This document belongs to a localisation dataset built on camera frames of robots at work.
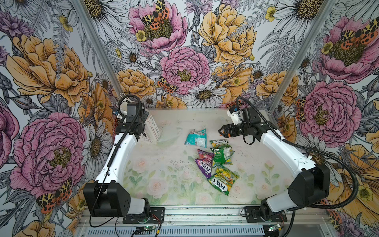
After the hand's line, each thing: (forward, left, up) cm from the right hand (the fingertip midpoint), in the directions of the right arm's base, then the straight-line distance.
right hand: (226, 133), depth 82 cm
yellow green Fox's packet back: (+3, +1, -16) cm, 16 cm away
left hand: (+5, +46, +7) cm, 47 cm away
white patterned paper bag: (+6, +43, -4) cm, 43 cm away
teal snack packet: (+8, +16, -15) cm, 24 cm away
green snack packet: (-7, +2, -11) cm, 13 cm away
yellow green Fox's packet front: (-19, +3, -16) cm, 25 cm away
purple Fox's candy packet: (-9, +12, -15) cm, 21 cm away
